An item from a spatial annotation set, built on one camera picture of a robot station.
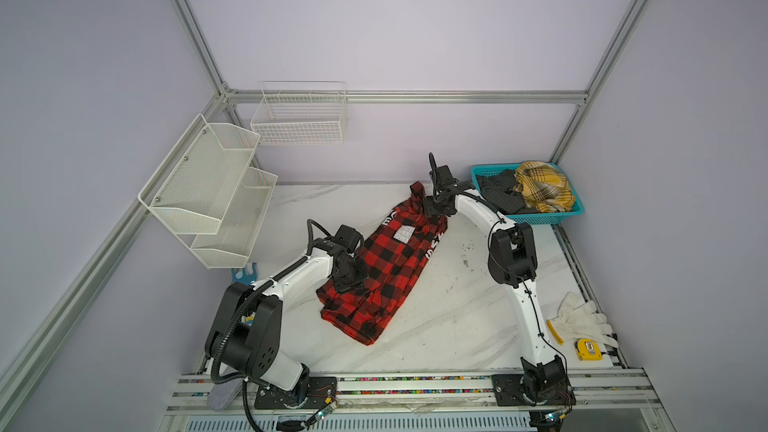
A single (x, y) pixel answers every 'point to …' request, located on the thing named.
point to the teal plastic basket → (530, 218)
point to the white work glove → (579, 320)
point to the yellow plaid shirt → (544, 186)
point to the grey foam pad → (222, 393)
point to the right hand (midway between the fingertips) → (432, 206)
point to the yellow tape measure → (588, 349)
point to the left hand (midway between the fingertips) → (363, 286)
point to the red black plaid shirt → (394, 254)
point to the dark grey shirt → (501, 190)
